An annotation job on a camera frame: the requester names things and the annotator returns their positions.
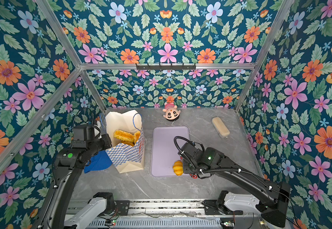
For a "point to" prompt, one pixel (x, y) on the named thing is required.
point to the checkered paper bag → (125, 158)
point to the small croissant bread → (178, 167)
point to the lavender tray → (163, 151)
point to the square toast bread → (124, 136)
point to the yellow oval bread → (137, 136)
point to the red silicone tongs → (194, 176)
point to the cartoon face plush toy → (172, 113)
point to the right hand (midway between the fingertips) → (185, 167)
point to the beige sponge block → (220, 127)
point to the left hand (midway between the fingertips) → (111, 134)
